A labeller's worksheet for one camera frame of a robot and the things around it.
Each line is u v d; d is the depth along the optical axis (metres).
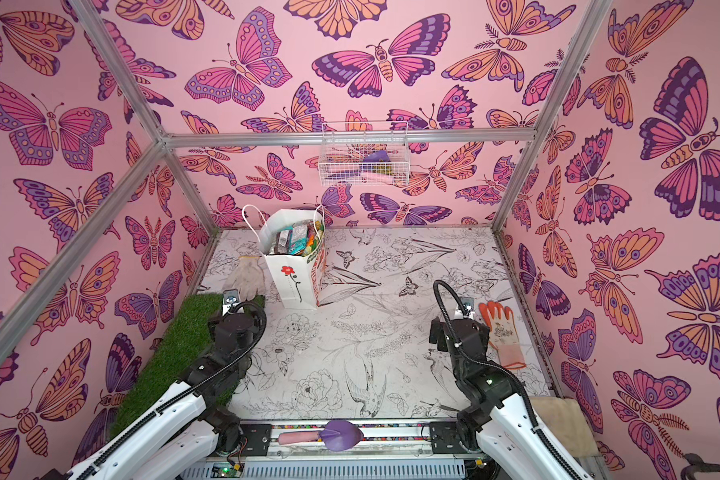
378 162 0.92
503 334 0.89
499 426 0.50
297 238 0.85
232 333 0.57
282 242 0.82
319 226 0.86
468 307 0.65
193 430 0.60
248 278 1.06
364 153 0.95
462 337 0.56
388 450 0.73
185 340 0.90
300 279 0.86
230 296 0.66
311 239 0.84
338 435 0.73
